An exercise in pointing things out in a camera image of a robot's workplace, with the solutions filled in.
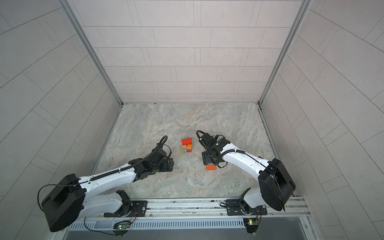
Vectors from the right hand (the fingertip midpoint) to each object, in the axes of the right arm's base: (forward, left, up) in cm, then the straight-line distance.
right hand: (209, 160), depth 83 cm
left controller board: (-27, +41, +1) cm, 49 cm away
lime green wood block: (+8, +15, -1) cm, 17 cm away
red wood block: (+10, +12, +6) cm, 17 cm away
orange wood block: (-2, -1, -3) cm, 4 cm away
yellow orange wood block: (+9, +11, +3) cm, 14 cm away
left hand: (+2, +22, -2) cm, 22 cm away
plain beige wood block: (+8, +14, +2) cm, 17 cm away
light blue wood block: (+7, +14, -1) cm, 15 cm away
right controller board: (-30, -17, -5) cm, 34 cm away
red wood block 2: (+8, +11, -1) cm, 14 cm away
